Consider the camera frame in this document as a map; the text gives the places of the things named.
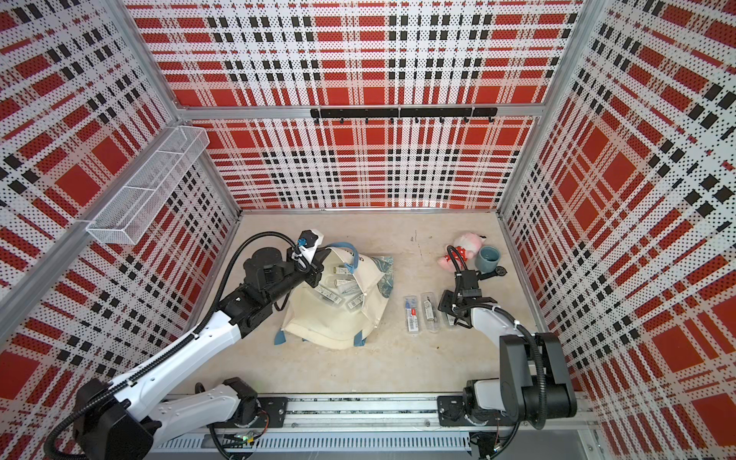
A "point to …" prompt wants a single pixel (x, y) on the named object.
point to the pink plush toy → (465, 247)
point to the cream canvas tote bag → (347, 303)
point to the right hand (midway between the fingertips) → (451, 302)
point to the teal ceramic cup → (487, 259)
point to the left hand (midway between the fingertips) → (331, 248)
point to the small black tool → (498, 271)
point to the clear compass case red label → (412, 312)
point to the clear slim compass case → (349, 285)
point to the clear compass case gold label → (430, 311)
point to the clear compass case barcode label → (328, 295)
